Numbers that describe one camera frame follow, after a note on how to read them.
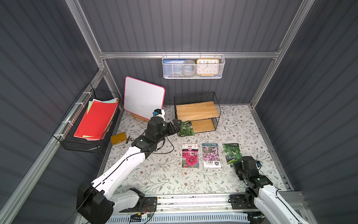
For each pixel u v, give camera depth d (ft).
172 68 2.77
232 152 3.04
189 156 2.99
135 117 3.59
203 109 3.23
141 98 3.20
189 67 2.96
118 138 3.22
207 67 2.91
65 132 2.00
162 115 2.24
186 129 3.36
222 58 2.92
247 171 2.16
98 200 1.22
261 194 1.87
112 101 2.63
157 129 1.87
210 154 2.99
